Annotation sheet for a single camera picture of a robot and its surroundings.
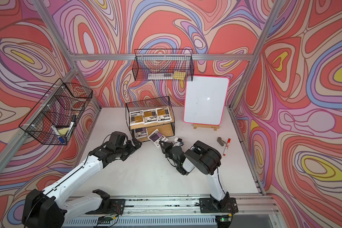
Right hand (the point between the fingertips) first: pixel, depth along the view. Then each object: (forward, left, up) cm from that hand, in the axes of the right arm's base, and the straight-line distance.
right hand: (158, 145), depth 91 cm
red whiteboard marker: (0, -47, -6) cm, 47 cm away
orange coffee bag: (+15, -4, +13) cm, 20 cm away
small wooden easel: (+16, -28, -2) cm, 32 cm away
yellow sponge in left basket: (-3, +47, +22) cm, 52 cm away
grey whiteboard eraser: (+4, -43, -5) cm, 43 cm away
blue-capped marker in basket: (-3, +51, +23) cm, 55 cm away
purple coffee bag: (+13, +14, -3) cm, 19 cm away
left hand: (-5, +10, +7) cm, 14 cm away
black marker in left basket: (-1, +39, +28) cm, 48 cm away
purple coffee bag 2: (+6, +1, +2) cm, 6 cm away
